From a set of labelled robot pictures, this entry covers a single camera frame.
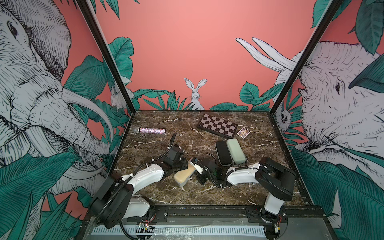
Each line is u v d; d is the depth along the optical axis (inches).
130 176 18.5
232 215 29.5
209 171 26.6
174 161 26.6
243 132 42.0
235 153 37.6
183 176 32.5
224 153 36.9
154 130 41.0
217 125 42.9
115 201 16.3
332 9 27.6
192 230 27.6
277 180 18.3
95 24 30.0
